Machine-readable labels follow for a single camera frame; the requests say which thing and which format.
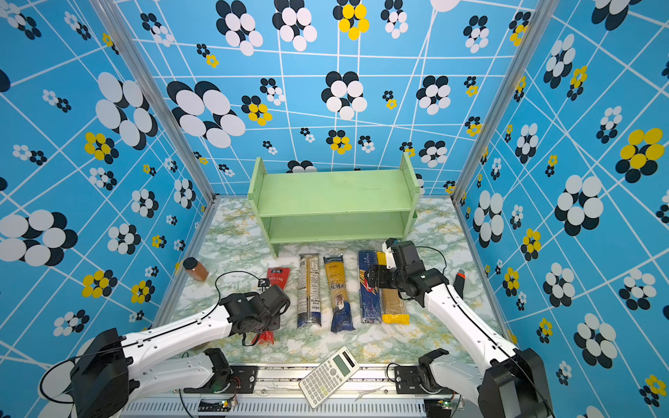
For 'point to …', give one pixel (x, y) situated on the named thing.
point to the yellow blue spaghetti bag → (341, 318)
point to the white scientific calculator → (328, 377)
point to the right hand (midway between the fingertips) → (377, 274)
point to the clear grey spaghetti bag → (309, 297)
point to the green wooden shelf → (334, 205)
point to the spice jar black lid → (195, 269)
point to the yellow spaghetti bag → (393, 304)
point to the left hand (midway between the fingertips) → (277, 318)
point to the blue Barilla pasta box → (370, 298)
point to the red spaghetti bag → (277, 276)
